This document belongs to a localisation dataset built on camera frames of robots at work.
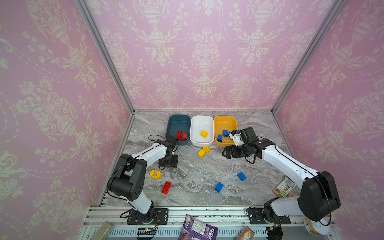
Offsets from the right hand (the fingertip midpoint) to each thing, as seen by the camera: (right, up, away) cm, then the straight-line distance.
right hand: (229, 152), depth 85 cm
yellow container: (+1, +15, +24) cm, 29 cm away
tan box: (-61, -33, -18) cm, 72 cm away
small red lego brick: (-34, -10, +5) cm, 36 cm away
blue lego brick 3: (-7, -19, -3) cm, 20 cm away
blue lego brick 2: (+3, +12, -6) cm, 14 cm away
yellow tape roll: (-42, -13, 0) cm, 44 cm away
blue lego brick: (-3, +7, +17) cm, 18 cm away
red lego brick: (-31, +9, +18) cm, 36 cm away
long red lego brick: (-35, -19, -4) cm, 40 cm away
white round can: (+35, -31, -18) cm, 50 cm away
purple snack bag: (-20, -32, -17) cm, 41 cm away
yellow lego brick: (-12, -1, +12) cm, 17 cm away
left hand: (-34, -9, +6) cm, 36 cm away
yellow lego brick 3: (-14, +9, +19) cm, 25 cm away
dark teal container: (-34, +17, +28) cm, 47 cm away
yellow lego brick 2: (-16, -3, +9) cm, 19 cm away
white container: (-17, +17, +27) cm, 36 cm away
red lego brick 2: (-27, +7, +13) cm, 31 cm away
